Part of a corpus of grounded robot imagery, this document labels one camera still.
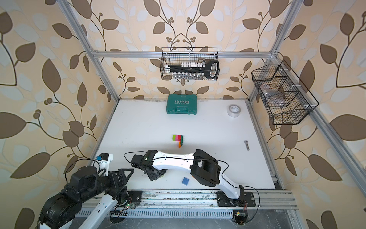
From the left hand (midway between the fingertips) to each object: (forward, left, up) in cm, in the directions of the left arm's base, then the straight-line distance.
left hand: (125, 171), depth 64 cm
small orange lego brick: (+23, -22, -19) cm, 37 cm away
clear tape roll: (+54, -65, -19) cm, 86 cm away
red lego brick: (+27, -23, -17) cm, 39 cm away
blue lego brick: (+1, -27, -19) cm, 33 cm away
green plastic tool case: (+57, -23, -15) cm, 63 cm away
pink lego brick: (+27, -21, -17) cm, 38 cm away
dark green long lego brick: (+27, -24, -19) cm, 41 cm away
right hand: (+4, -12, -18) cm, 22 cm away
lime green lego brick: (+28, -19, -18) cm, 38 cm away
